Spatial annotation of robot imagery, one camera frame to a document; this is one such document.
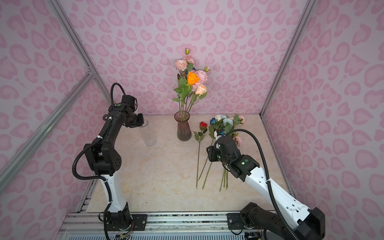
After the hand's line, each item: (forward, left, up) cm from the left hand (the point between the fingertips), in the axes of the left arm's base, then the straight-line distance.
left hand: (140, 121), depth 93 cm
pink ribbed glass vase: (+1, -26, -13) cm, 29 cm away
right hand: (-23, -41, +4) cm, 47 cm away
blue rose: (+11, -46, -14) cm, 50 cm away
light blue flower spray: (+9, -55, -11) cm, 57 cm away
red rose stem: (+7, -40, -15) cm, 43 cm away
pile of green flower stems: (+4, -58, -12) cm, 59 cm away
